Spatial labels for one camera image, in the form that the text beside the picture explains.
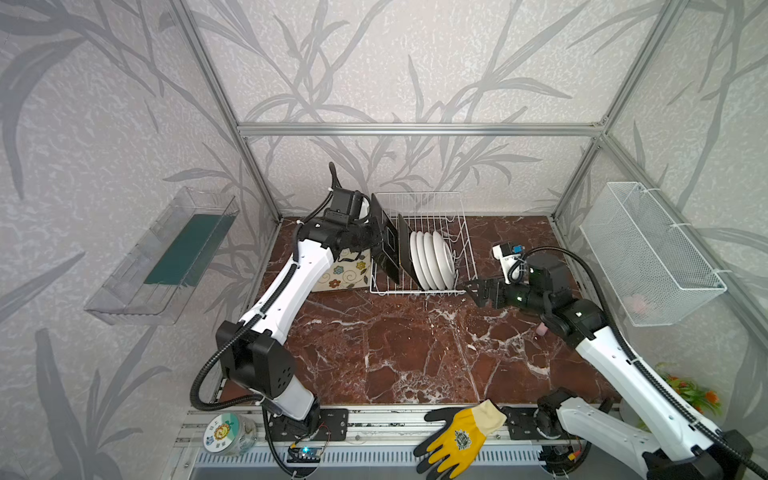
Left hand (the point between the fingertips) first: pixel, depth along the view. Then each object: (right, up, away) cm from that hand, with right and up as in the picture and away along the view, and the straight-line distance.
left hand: (391, 224), depth 78 cm
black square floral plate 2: (-1, -10, +4) cm, 11 cm away
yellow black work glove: (+15, -54, -9) cm, 56 cm away
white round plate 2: (+16, -10, +12) cm, 22 cm away
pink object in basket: (+61, -20, -5) cm, 64 cm away
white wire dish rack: (+9, -6, +11) cm, 15 cm away
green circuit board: (-20, -57, -7) cm, 60 cm away
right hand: (+22, -13, -4) cm, 25 cm away
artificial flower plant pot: (+66, -38, -17) cm, 78 cm away
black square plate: (+4, -6, +10) cm, 12 cm away
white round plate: (+12, -11, +9) cm, 18 cm away
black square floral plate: (-16, -15, +24) cm, 33 cm away
